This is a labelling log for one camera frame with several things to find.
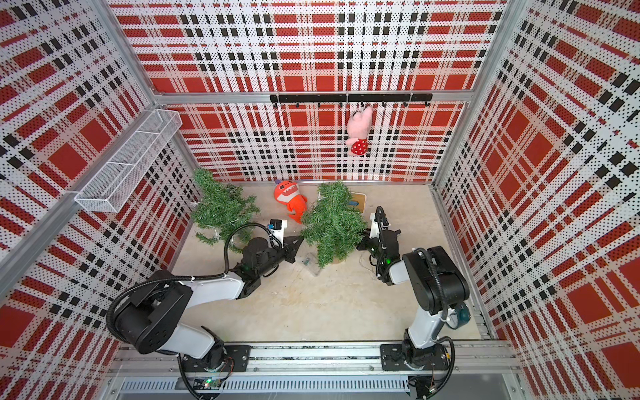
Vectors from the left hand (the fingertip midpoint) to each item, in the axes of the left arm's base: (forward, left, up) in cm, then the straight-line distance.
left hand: (307, 237), depth 86 cm
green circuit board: (-41, +25, -11) cm, 50 cm away
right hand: (+7, -18, -4) cm, 20 cm away
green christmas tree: (-3, -10, +12) cm, 16 cm away
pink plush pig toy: (+36, -19, +21) cm, 46 cm away
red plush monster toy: (+26, +11, -6) cm, 29 cm away
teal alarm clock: (-26, -47, -3) cm, 53 cm away
